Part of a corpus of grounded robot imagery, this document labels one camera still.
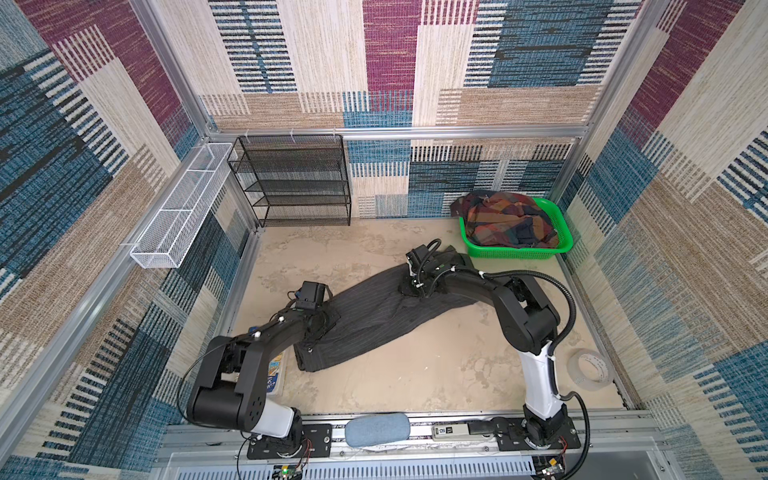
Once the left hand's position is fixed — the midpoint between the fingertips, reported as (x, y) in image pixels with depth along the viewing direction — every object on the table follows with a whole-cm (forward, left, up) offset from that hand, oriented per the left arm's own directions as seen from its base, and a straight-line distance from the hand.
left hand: (336, 313), depth 93 cm
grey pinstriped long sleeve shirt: (-1, -13, +1) cm, 13 cm away
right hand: (+8, -21, -1) cm, 23 cm away
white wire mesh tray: (+8, +36, +31) cm, 49 cm away
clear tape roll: (-18, -71, -1) cm, 73 cm away
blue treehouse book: (-16, +15, +2) cm, 22 cm away
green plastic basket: (+21, -51, +4) cm, 55 cm away
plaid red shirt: (+27, -56, +12) cm, 63 cm away
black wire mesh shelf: (+46, +17, +15) cm, 51 cm away
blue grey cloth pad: (-31, -13, +1) cm, 34 cm away
